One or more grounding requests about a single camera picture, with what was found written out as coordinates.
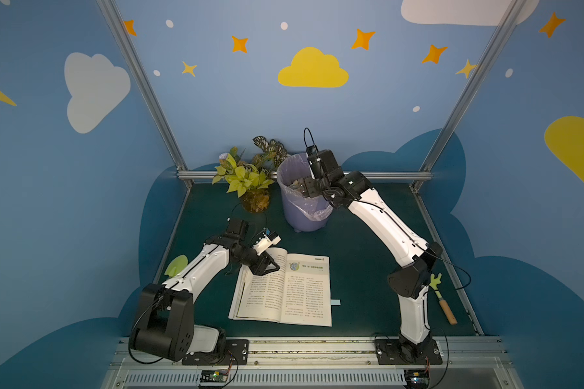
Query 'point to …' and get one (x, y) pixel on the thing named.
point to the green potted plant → (250, 181)
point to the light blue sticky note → (335, 301)
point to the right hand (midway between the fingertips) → (318, 176)
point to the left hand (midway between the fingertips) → (273, 261)
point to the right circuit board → (418, 378)
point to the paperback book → (298, 292)
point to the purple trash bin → (306, 214)
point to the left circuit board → (214, 376)
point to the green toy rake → (434, 282)
